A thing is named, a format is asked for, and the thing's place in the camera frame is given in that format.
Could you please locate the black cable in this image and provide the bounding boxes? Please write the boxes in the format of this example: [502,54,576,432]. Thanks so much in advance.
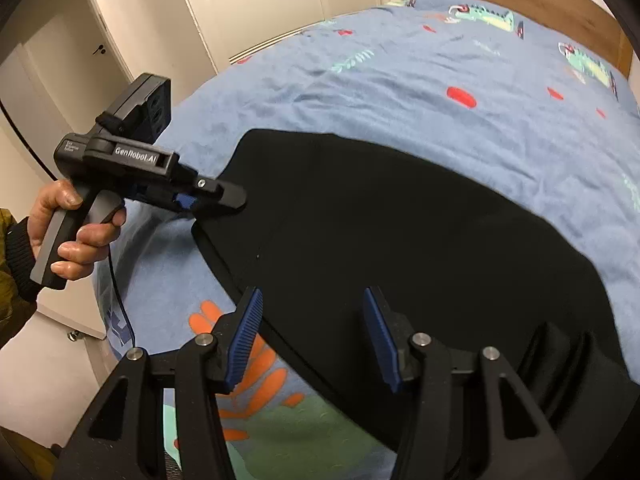
[102,252,137,350]
[0,100,60,182]

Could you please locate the white door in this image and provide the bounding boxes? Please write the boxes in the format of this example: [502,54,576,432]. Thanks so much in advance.
[0,15,136,191]

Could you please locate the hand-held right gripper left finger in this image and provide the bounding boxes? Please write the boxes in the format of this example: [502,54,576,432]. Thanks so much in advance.
[52,287,264,480]

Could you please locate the blue printed blanket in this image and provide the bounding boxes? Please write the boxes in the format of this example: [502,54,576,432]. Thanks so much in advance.
[95,0,640,480]

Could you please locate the person's left hand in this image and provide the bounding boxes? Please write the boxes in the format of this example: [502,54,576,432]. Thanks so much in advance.
[27,180,127,282]

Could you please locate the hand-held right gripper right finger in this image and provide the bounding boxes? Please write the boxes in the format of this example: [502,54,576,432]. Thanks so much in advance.
[362,287,576,480]

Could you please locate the person's left forearm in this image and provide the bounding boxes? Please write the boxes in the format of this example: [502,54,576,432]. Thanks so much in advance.
[0,207,41,348]

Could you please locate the white wardrobe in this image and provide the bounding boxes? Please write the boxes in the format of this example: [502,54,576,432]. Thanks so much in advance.
[170,0,408,76]

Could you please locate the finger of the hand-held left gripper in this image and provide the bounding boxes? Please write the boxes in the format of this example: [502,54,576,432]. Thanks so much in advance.
[172,174,247,213]

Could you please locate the black pants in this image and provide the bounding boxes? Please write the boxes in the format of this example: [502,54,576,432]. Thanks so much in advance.
[191,129,631,466]

